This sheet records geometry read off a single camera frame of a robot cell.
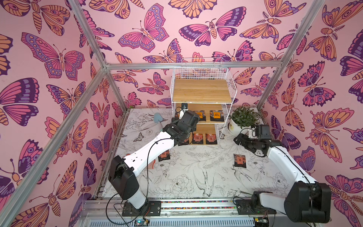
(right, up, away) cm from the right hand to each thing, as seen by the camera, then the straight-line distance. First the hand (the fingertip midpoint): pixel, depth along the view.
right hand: (237, 141), depth 86 cm
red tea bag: (-45, -11, +7) cm, 47 cm away
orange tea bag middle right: (-14, +15, -4) cm, 21 cm away
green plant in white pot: (+4, +13, +3) cm, 14 cm away
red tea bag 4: (-13, -1, +14) cm, 19 cm away
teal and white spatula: (-54, +15, +30) cm, 63 cm away
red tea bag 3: (-23, 0, +14) cm, 27 cm away
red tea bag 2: (+3, -13, +4) cm, 14 cm away
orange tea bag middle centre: (-22, +16, -3) cm, 27 cm away
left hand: (-30, +13, -6) cm, 33 cm away
